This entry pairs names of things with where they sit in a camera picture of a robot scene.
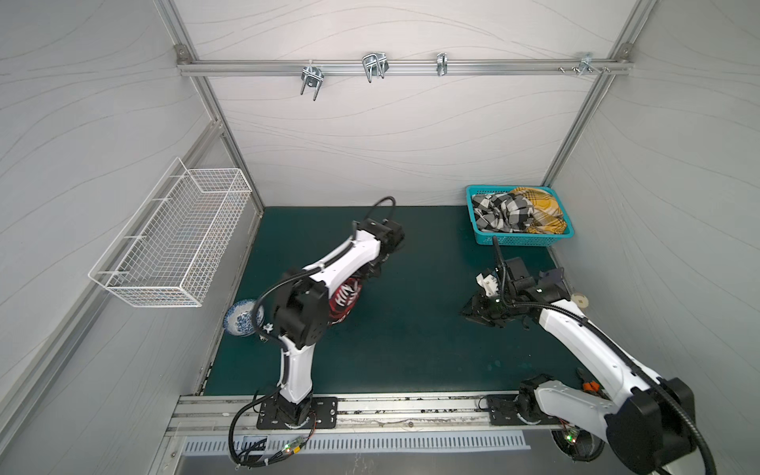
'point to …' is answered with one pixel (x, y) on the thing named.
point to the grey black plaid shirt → (501, 212)
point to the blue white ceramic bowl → (238, 317)
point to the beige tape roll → (580, 300)
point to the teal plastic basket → (518, 238)
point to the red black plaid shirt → (342, 299)
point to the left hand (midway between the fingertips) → (362, 271)
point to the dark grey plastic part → (554, 275)
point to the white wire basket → (161, 255)
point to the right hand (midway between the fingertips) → (467, 306)
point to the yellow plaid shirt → (547, 217)
